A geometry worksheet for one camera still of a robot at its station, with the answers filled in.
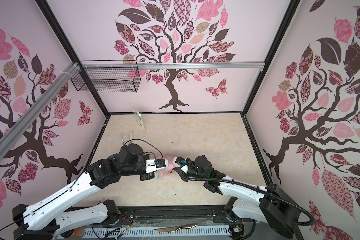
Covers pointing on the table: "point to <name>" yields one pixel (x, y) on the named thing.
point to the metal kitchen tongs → (131, 137)
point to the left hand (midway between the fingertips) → (160, 167)
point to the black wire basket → (122, 75)
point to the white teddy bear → (160, 174)
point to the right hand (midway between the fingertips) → (172, 164)
